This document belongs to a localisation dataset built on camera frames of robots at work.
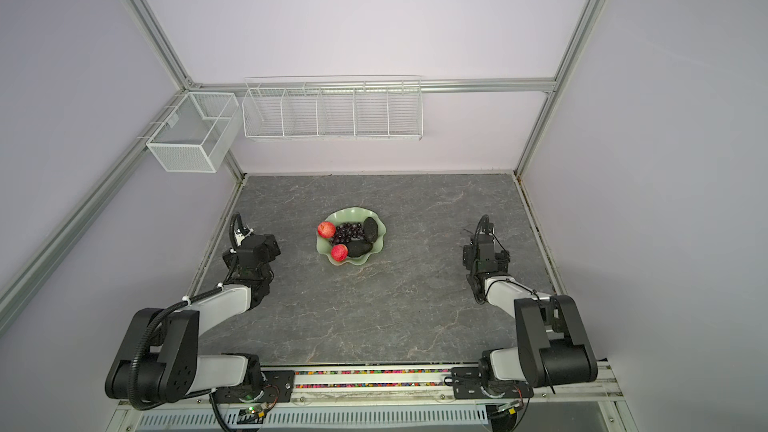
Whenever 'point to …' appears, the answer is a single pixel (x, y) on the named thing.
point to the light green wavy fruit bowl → (351, 215)
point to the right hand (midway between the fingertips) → (490, 251)
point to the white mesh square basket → (196, 135)
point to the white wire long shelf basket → (334, 108)
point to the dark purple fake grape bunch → (346, 231)
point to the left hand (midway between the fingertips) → (252, 243)
